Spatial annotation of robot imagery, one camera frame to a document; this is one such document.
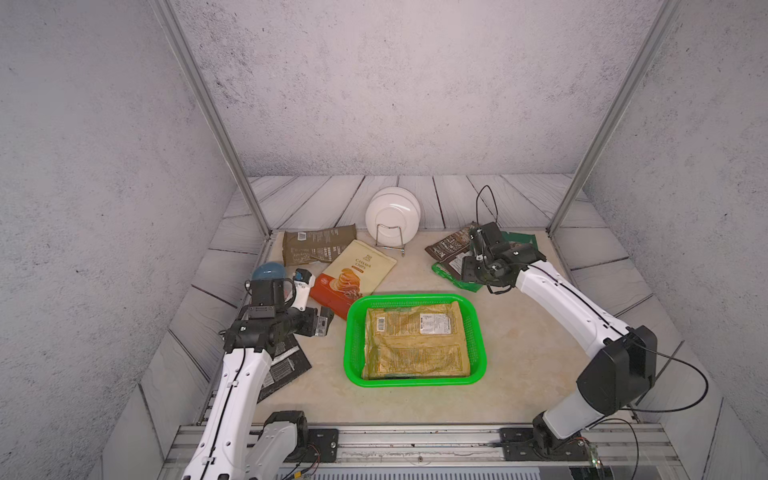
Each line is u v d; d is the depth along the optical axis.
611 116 0.89
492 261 0.60
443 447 0.74
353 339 0.87
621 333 0.44
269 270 1.05
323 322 0.68
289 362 0.87
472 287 1.02
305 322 0.67
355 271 1.07
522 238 1.15
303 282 0.67
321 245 1.15
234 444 0.40
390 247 1.14
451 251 1.11
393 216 1.08
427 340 0.87
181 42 0.74
